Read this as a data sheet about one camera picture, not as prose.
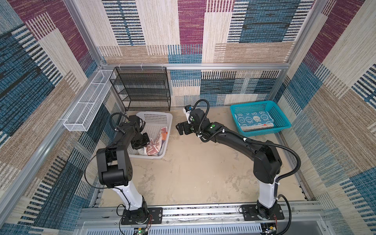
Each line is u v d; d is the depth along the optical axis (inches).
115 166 19.1
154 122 42.6
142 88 43.5
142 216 26.4
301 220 29.5
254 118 42.9
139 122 32.0
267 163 19.5
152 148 35.4
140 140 31.1
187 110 29.8
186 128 29.8
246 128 41.4
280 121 40.6
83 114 36.3
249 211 29.2
